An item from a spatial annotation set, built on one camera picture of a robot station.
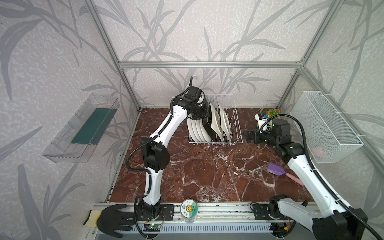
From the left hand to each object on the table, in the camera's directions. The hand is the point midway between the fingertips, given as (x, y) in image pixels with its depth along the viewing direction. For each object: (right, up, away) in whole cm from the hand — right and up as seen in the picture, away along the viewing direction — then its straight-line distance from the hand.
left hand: (212, 110), depth 84 cm
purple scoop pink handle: (+37, -34, -1) cm, 50 cm away
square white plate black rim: (+3, -8, +4) cm, 9 cm away
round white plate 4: (-3, -14, +4) cm, 15 cm away
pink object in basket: (+52, -21, -11) cm, 57 cm away
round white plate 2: (-9, -12, +5) cm, 16 cm away
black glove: (-49, -53, -15) cm, 73 cm away
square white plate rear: (+8, -9, +4) cm, 13 cm away
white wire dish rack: (+15, +9, +36) cm, 40 cm away
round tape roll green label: (-12, -47, -16) cm, 51 cm away
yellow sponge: (-59, -53, -11) cm, 80 cm away
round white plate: (-12, -11, +5) cm, 17 cm away
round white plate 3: (-6, -14, +5) cm, 16 cm away
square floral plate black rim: (0, -4, +3) cm, 5 cm away
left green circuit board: (-29, -58, -12) cm, 66 cm away
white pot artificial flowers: (+40, -1, +11) cm, 41 cm away
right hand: (+20, -8, -5) cm, 23 cm away
